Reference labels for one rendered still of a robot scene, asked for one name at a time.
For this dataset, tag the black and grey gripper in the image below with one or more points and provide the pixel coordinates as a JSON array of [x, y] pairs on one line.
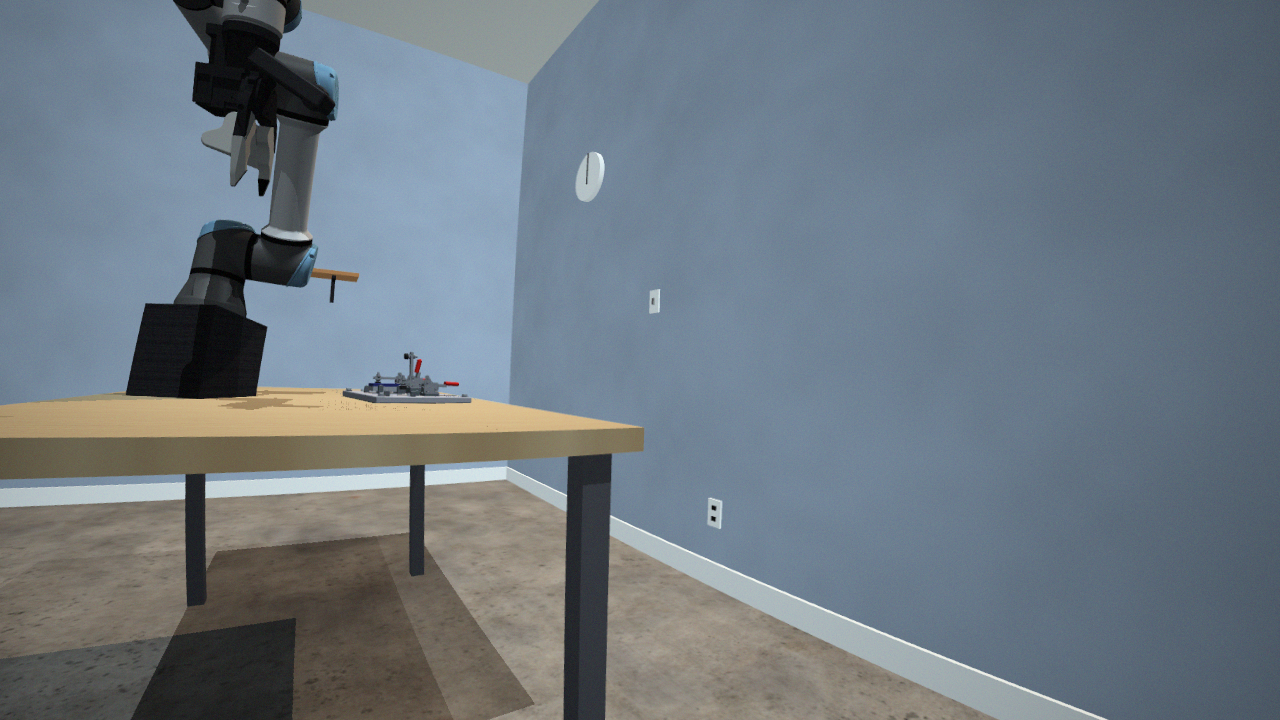
[[219, 87]]

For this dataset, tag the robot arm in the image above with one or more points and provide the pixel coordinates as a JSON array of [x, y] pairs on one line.
[[229, 252]]

